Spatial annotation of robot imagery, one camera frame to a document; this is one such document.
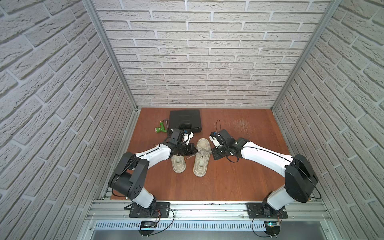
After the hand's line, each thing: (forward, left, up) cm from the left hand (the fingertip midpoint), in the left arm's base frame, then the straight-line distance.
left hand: (199, 149), depth 87 cm
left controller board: (-38, +26, -11) cm, 47 cm away
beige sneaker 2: (+1, -3, -2) cm, 4 cm away
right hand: (-3, -9, 0) cm, 9 cm away
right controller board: (-39, -35, -8) cm, 53 cm away
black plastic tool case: (+31, +4, -6) cm, 32 cm away
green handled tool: (+19, +26, -6) cm, 33 cm away
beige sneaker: (-9, +12, -1) cm, 15 cm away
